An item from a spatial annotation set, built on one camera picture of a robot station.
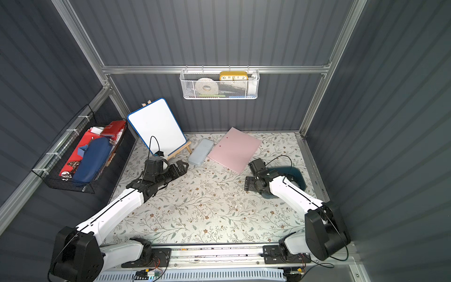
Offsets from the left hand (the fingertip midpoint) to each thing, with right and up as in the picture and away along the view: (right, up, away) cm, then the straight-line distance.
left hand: (182, 168), depth 84 cm
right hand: (+37, -9, +4) cm, 38 cm away
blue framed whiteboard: (-13, +23, 0) cm, 27 cm away
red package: (-31, +17, -5) cm, 36 cm away
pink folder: (+26, +8, +29) cm, 40 cm away
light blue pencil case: (+5, +8, +25) cm, 27 cm away
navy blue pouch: (-33, +5, -14) cm, 36 cm away
